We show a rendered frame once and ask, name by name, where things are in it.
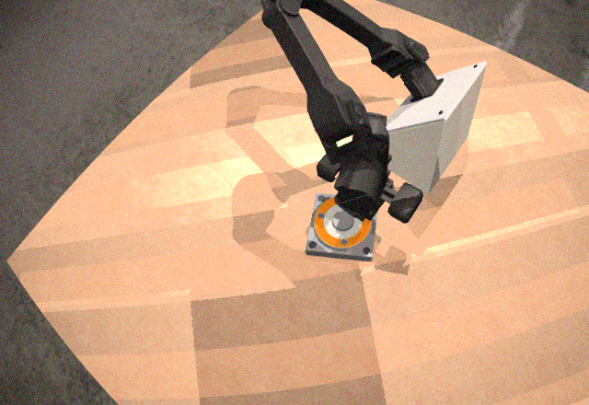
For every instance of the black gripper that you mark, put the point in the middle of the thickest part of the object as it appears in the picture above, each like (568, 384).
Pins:
(403, 203)

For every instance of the orange round plate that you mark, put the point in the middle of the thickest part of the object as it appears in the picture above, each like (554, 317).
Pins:
(333, 237)

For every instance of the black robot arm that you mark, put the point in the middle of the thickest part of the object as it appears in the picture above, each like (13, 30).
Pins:
(333, 107)

